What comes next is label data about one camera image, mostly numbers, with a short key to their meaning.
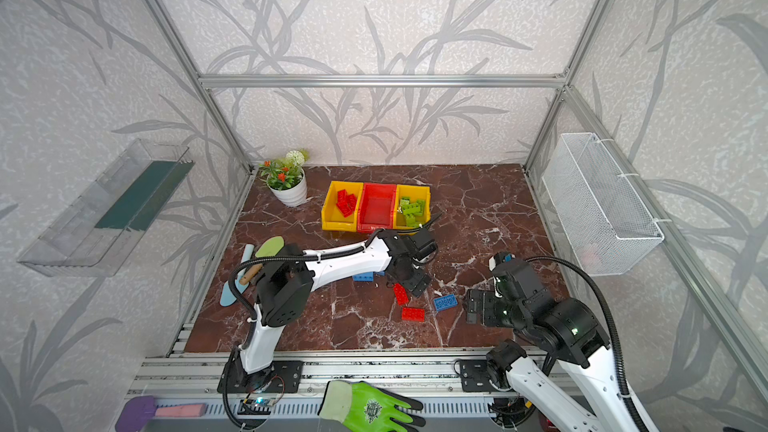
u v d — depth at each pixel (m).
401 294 0.86
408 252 0.64
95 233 0.64
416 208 1.03
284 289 0.49
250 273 0.91
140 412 0.68
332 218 1.04
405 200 1.06
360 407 0.69
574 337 0.40
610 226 0.61
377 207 1.08
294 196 1.03
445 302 0.85
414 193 1.06
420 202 1.08
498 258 0.61
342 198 1.05
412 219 1.01
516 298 0.49
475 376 0.73
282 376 0.72
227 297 0.87
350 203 1.07
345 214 1.05
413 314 0.82
